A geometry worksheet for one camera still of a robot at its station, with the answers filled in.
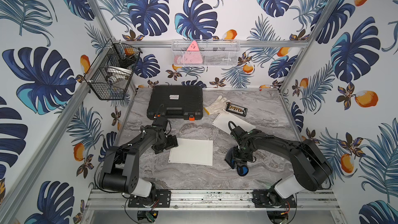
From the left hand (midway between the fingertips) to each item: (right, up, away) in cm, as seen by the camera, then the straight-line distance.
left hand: (170, 145), depth 89 cm
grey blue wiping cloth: (+39, -10, -5) cm, 41 cm away
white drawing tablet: (+12, -4, +2) cm, 13 cm away
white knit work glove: (+30, +22, +23) cm, 44 cm away
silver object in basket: (-26, +39, -9) cm, 48 cm away
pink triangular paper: (+12, +52, +2) cm, 53 cm away
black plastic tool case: (+1, +25, +18) cm, 31 cm away
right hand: (+37, -8, -2) cm, 38 cm away
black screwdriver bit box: (+42, +20, +18) cm, 50 cm away
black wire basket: (-34, +55, +9) cm, 65 cm away
